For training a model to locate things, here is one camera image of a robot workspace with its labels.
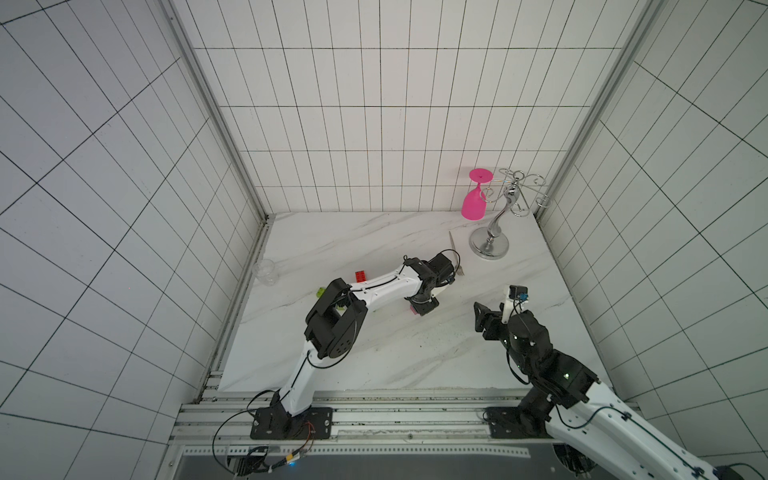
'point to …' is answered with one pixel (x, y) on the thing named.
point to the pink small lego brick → (413, 309)
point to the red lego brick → (360, 276)
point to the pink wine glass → (474, 204)
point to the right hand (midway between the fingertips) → (485, 301)
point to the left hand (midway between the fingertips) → (413, 305)
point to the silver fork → (458, 268)
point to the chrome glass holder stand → (491, 242)
